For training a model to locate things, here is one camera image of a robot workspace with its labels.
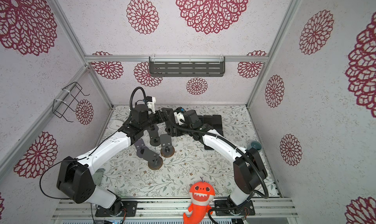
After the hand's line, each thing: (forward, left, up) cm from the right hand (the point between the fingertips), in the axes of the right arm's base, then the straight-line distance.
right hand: (169, 127), depth 81 cm
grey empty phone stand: (-4, +19, -15) cm, 25 cm away
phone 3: (-1, -23, -22) cm, 32 cm away
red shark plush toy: (-31, -18, -12) cm, 38 cm away
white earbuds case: (+14, +43, -18) cm, 49 cm away
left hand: (+6, 0, +6) cm, 9 cm away
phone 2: (+24, -30, -24) cm, 45 cm away
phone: (+1, -1, +11) cm, 11 cm away
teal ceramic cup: (-1, -52, -16) cm, 54 cm away
